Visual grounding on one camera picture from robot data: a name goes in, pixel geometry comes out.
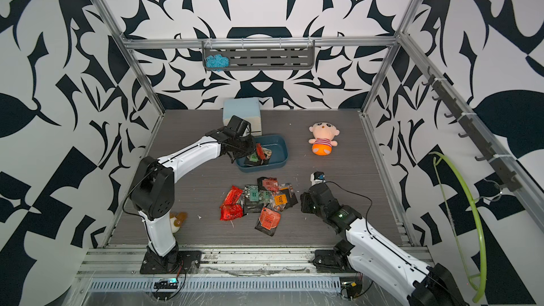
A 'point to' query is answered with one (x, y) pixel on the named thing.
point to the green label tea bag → (253, 157)
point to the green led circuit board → (166, 283)
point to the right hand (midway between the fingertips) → (300, 193)
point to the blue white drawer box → (247, 109)
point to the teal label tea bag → (253, 198)
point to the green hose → (482, 291)
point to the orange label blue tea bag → (285, 199)
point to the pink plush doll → (324, 134)
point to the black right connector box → (353, 285)
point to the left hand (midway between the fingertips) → (255, 144)
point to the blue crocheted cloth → (217, 62)
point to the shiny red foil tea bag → (232, 197)
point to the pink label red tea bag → (268, 183)
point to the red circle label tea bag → (268, 220)
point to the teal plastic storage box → (277, 144)
